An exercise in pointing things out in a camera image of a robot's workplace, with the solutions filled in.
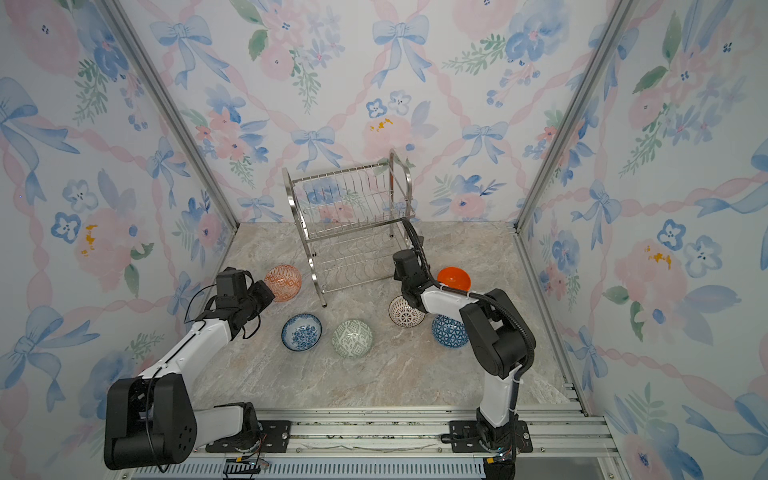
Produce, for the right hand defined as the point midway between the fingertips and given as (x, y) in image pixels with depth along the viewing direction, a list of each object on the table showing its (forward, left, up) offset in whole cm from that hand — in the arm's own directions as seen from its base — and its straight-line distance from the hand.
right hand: (412, 258), depth 97 cm
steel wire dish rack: (+17, +21, 0) cm, 27 cm away
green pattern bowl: (-23, +18, -10) cm, 31 cm away
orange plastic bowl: (-3, -14, -7) cm, 16 cm away
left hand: (-12, +42, +1) cm, 44 cm away
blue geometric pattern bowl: (-21, -11, -10) cm, 26 cm away
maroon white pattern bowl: (-15, +3, -10) cm, 19 cm away
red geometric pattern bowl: (-9, +40, -1) cm, 41 cm away
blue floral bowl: (-22, +34, -9) cm, 41 cm away
